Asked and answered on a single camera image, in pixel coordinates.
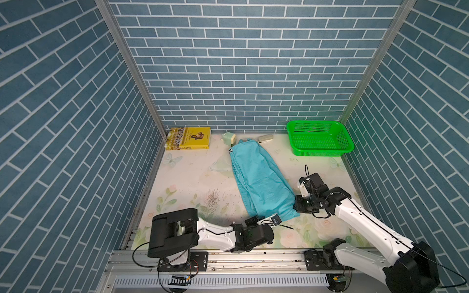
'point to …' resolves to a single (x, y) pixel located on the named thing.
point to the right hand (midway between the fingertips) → (295, 206)
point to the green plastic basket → (319, 138)
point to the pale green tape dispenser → (229, 138)
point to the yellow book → (188, 138)
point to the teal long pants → (265, 190)
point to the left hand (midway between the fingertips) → (267, 222)
